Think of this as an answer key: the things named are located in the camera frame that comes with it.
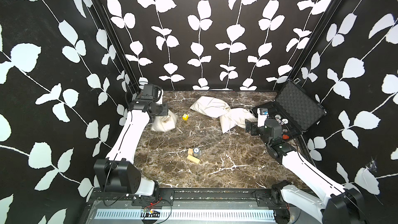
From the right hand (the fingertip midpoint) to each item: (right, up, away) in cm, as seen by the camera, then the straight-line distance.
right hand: (252, 116), depth 83 cm
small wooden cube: (-34, -21, +4) cm, 40 cm away
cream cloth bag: (-46, -3, -8) cm, 47 cm away
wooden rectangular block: (-33, -24, +3) cm, 41 cm away
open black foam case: (+32, +3, +15) cm, 36 cm away
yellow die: (-39, -2, +20) cm, 44 cm away
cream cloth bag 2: (-22, +5, +17) cm, 28 cm away
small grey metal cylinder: (-31, -20, 0) cm, 36 cm away
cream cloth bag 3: (-6, -2, +12) cm, 14 cm away
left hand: (-48, +6, -2) cm, 48 cm away
